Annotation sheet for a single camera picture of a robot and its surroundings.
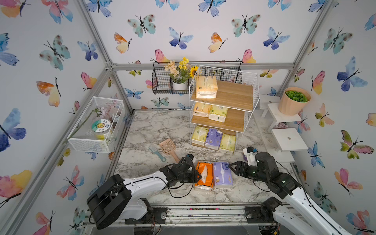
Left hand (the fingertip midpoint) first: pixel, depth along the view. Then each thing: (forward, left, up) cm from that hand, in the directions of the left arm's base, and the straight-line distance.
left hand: (202, 177), depth 82 cm
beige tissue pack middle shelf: (+29, 0, +23) cm, 37 cm away
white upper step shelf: (+28, -45, +17) cm, 56 cm away
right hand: (+1, -15, +11) cm, 19 cm away
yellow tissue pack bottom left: (+27, 0, +1) cm, 27 cm away
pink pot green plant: (+28, -48, +29) cm, 63 cm away
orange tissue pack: (+3, -2, +2) cm, 4 cm away
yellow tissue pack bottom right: (+22, -18, -1) cm, 28 cm away
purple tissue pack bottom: (+24, -9, +1) cm, 26 cm away
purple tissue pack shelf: (+1, -11, 0) cm, 11 cm away
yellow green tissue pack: (+25, -9, +24) cm, 36 cm away
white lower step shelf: (+17, -50, +10) cm, 53 cm away
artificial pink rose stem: (+25, +51, +28) cm, 63 cm away
